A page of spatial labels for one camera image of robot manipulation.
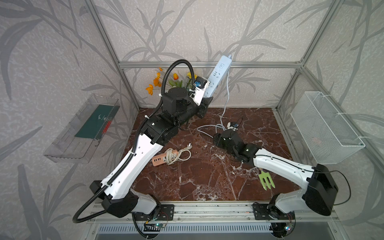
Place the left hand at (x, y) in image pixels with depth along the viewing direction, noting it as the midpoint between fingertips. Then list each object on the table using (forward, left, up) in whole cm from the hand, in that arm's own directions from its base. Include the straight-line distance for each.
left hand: (207, 95), depth 58 cm
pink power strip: (-7, +26, -43) cm, 51 cm away
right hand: (0, -6, -30) cm, 31 cm away
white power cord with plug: (-2, +13, -49) cm, 50 cm away
